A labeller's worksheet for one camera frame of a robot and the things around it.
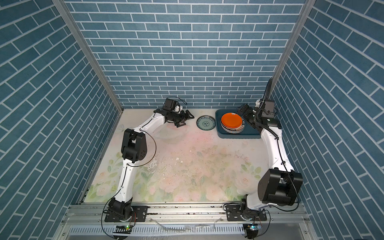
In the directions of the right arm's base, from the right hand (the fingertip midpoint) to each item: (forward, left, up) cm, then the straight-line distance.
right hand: (240, 110), depth 82 cm
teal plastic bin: (+1, +9, -22) cm, 24 cm away
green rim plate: (+6, 0, -25) cm, 26 cm away
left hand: (+6, +30, -16) cm, 35 cm away
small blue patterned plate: (+13, +20, -27) cm, 36 cm away
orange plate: (+14, +1, -23) cm, 27 cm away
